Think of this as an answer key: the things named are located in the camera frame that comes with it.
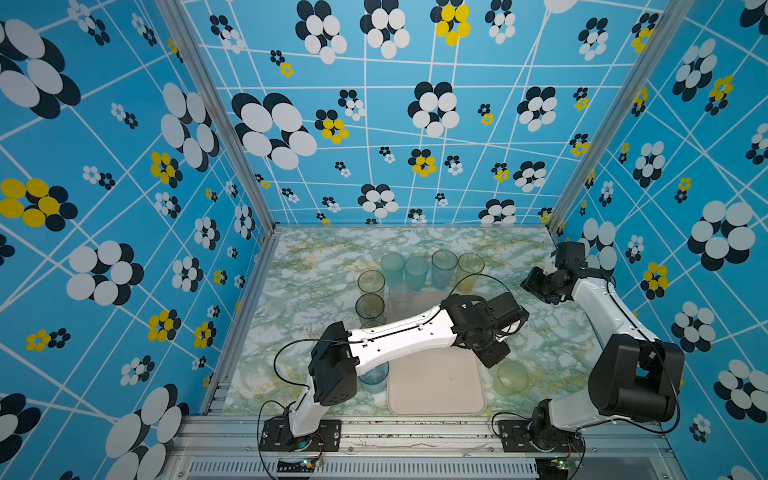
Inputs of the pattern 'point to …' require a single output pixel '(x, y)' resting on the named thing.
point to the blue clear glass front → (375, 380)
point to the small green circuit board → (304, 466)
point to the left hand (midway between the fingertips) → (500, 353)
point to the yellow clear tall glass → (470, 267)
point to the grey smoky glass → (369, 309)
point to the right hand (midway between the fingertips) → (529, 285)
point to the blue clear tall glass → (443, 262)
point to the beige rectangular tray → (445, 380)
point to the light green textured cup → (512, 378)
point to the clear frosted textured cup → (400, 298)
